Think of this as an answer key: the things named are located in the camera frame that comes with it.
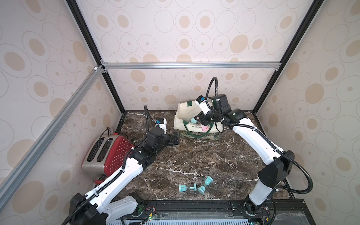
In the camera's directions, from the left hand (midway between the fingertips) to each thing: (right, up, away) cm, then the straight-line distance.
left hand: (178, 131), depth 75 cm
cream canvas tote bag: (+5, +13, +25) cm, 29 cm away
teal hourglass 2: (+18, -29, +7) cm, 34 cm away
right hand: (+15, +10, +5) cm, 19 cm away
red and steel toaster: (-39, -13, 0) cm, 41 cm away
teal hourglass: (+6, -32, +5) cm, 33 cm away
